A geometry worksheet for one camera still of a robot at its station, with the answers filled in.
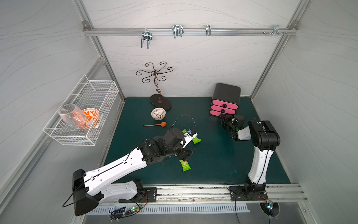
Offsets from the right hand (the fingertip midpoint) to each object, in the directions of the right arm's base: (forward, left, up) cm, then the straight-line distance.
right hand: (220, 113), depth 103 cm
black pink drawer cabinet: (+5, -3, +10) cm, 11 cm away
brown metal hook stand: (+13, +50, -1) cm, 52 cm away
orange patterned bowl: (-27, +71, +29) cm, 81 cm away
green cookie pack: (-21, +19, -3) cm, 28 cm away
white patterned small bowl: (0, +48, -2) cm, 48 cm away
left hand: (-35, +23, +17) cm, 45 cm away
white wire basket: (-10, +76, +27) cm, 82 cm away
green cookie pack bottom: (-38, +25, -3) cm, 46 cm away
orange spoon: (-8, +43, -4) cm, 44 cm away
